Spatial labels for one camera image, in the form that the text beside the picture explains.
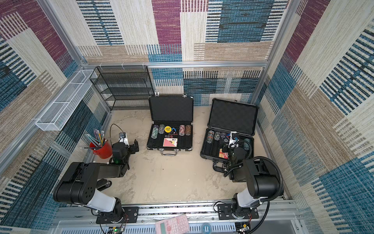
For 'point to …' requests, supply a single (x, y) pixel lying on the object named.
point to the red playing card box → (224, 155)
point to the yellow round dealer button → (167, 129)
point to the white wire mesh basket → (65, 103)
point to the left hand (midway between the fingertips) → (128, 140)
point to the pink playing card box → (170, 142)
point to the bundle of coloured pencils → (99, 142)
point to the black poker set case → (172, 117)
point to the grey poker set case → (225, 116)
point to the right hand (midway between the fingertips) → (230, 137)
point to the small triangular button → (173, 131)
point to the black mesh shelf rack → (124, 87)
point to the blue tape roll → (202, 228)
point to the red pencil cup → (104, 152)
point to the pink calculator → (177, 225)
